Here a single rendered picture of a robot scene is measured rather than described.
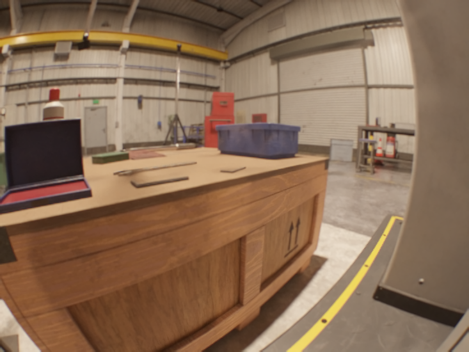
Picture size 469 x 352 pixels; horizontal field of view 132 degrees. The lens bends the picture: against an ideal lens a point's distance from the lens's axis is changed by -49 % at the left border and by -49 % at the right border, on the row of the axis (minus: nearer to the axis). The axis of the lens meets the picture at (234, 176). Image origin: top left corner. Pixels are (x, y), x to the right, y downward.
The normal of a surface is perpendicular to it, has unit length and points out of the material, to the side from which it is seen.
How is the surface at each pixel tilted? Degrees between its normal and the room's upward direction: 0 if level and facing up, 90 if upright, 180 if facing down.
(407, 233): 90
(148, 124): 90
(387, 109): 90
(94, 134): 90
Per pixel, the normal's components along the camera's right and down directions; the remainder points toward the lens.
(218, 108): 0.18, 0.19
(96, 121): 0.65, 0.15
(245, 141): -0.75, 0.12
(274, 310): 0.00, -0.98
